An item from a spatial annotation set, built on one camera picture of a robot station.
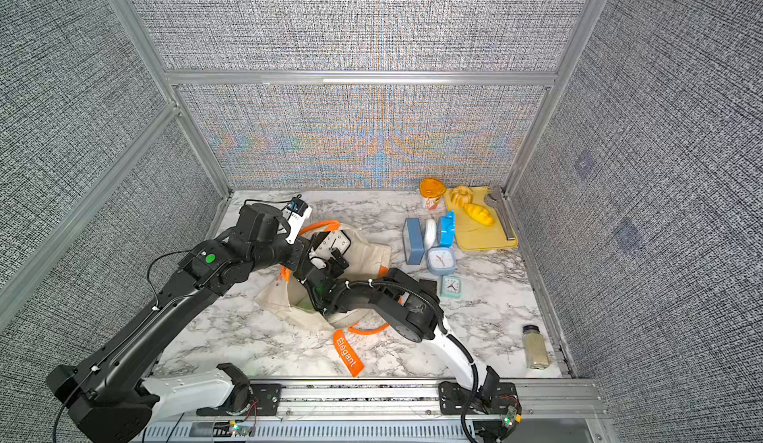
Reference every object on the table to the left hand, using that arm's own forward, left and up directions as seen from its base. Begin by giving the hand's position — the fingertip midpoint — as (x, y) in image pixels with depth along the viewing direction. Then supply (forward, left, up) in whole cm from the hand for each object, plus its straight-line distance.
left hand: (313, 239), depth 70 cm
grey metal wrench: (+31, -62, -25) cm, 73 cm away
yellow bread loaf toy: (+27, -54, -26) cm, 66 cm away
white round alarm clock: (+15, -33, -20) cm, 41 cm away
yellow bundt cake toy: (+36, -49, -25) cm, 65 cm away
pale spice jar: (-20, -56, -24) cm, 64 cm away
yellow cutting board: (+20, -50, -29) cm, 61 cm away
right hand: (+12, +2, -23) cm, 26 cm away
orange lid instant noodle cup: (+35, -37, -20) cm, 55 cm away
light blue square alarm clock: (+8, -36, -26) cm, 46 cm away
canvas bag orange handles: (-13, +5, -4) cm, 15 cm away
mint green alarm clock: (-1, -38, -26) cm, 45 cm away
